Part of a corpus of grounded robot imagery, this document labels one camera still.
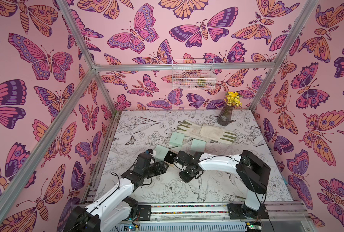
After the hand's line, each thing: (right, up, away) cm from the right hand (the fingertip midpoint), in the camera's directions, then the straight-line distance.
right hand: (183, 177), depth 85 cm
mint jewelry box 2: (-4, +21, +14) cm, 26 cm away
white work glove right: (+25, +25, +19) cm, 40 cm away
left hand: (-11, +8, -2) cm, 13 cm away
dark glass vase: (+31, +37, +20) cm, 52 cm away
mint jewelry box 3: (+10, +17, +10) cm, 22 cm away
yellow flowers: (+32, +48, +7) cm, 58 cm away
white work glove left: (+4, +28, +23) cm, 37 cm away
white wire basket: (+7, +65, +9) cm, 66 cm away
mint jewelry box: (-12, +13, +7) cm, 19 cm away
